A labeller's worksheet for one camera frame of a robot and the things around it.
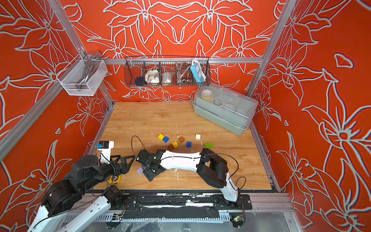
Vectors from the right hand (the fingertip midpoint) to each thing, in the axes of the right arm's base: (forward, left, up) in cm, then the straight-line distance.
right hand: (148, 175), depth 78 cm
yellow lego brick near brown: (+20, -13, -2) cm, 24 cm away
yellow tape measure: (-2, +18, -2) cm, 19 cm away
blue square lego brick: (+21, -22, -2) cm, 30 cm away
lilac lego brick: (+4, +6, -3) cm, 8 cm away
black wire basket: (+64, -3, +26) cm, 69 cm away
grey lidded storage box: (+35, -48, +15) cm, 62 cm away
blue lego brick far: (+25, -6, -3) cm, 26 cm away
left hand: (+2, +5, +20) cm, 21 cm away
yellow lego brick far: (+26, -3, -2) cm, 26 cm away
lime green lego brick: (+22, -36, -5) cm, 42 cm away
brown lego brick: (+19, -10, -3) cm, 21 cm away
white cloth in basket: (+53, +2, +28) cm, 60 cm away
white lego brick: (+27, -29, -3) cm, 40 cm away
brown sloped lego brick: (+24, -17, -3) cm, 30 cm away
